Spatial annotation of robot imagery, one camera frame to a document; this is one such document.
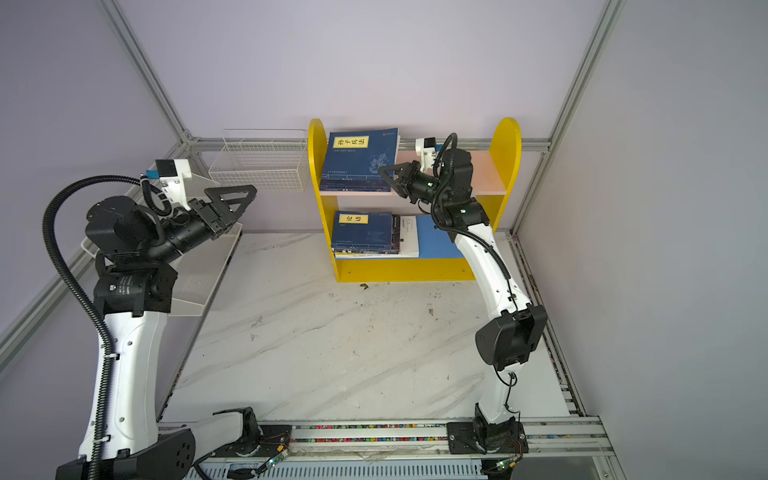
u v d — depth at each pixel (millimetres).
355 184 749
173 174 477
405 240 956
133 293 399
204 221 472
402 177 643
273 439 740
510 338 525
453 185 563
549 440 758
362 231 907
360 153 715
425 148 653
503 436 680
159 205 475
